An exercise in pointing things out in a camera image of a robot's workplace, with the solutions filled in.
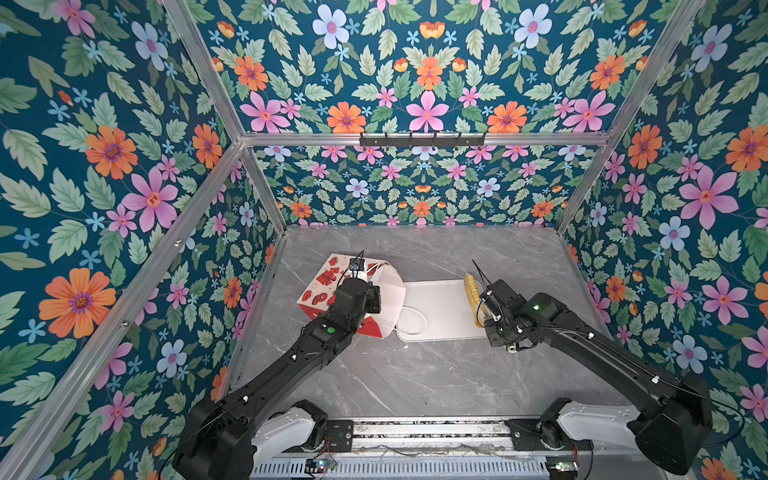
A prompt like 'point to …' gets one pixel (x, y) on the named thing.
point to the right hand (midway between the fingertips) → (494, 331)
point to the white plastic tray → (438, 311)
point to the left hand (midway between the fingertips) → (377, 277)
